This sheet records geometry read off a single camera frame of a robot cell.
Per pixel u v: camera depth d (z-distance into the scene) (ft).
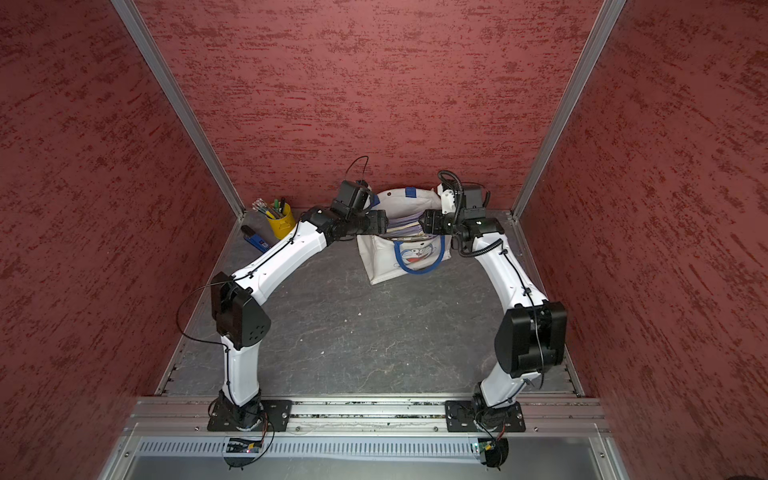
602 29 2.42
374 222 2.51
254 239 3.53
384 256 3.02
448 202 2.50
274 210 3.45
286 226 3.49
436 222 2.46
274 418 2.42
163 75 2.67
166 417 2.49
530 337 1.46
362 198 2.20
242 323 1.60
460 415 2.44
